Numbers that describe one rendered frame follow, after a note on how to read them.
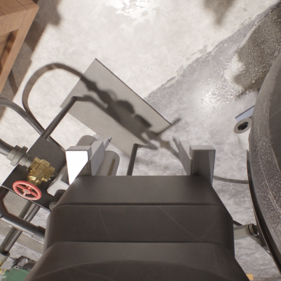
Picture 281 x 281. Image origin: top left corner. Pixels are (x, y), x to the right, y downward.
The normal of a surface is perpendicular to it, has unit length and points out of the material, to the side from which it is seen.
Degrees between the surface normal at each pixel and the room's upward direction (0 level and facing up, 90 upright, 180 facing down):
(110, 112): 0
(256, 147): 95
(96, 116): 0
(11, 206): 0
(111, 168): 90
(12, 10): 90
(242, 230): 60
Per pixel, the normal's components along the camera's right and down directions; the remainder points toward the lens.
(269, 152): -0.77, -0.55
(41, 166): 0.51, -0.13
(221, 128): -0.13, 0.63
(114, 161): 0.67, -0.52
